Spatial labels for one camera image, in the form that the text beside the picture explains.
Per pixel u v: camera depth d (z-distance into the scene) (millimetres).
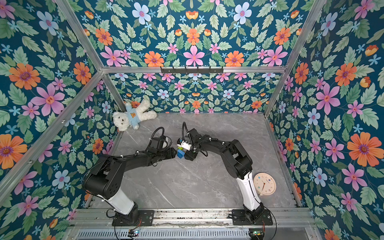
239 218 716
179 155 946
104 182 464
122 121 1043
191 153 873
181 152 948
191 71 933
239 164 550
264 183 821
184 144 876
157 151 763
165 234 765
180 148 938
